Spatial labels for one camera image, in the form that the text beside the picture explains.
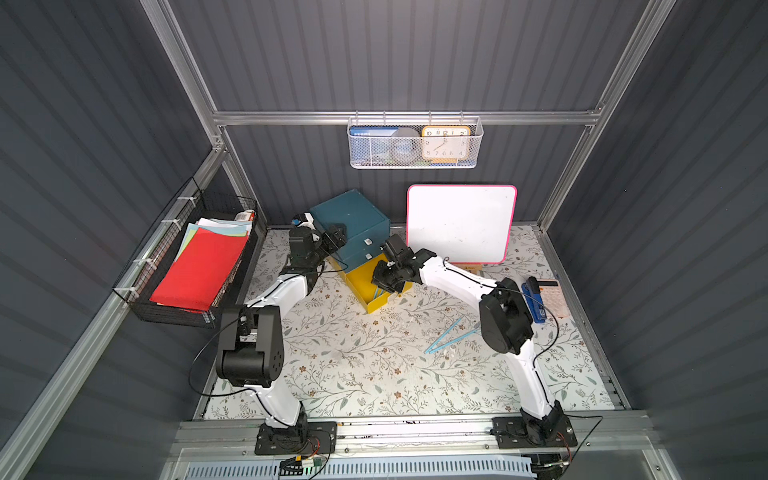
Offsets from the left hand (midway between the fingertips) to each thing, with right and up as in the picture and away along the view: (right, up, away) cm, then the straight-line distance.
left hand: (334, 230), depth 91 cm
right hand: (+13, -15, +3) cm, 20 cm away
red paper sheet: (-28, -12, -22) cm, 37 cm away
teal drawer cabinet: (+10, +1, -1) cm, 10 cm away
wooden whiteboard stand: (+47, -12, +11) cm, 50 cm away
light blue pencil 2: (+32, -34, 0) cm, 46 cm away
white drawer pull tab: (+10, -3, 0) cm, 11 cm away
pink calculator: (+72, -22, +8) cm, 76 cm away
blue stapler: (+64, -21, +6) cm, 67 cm away
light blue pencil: (+13, -20, +1) cm, 23 cm away
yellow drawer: (+7, -16, +9) cm, 20 cm away
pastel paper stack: (-24, 0, -14) cm, 28 cm away
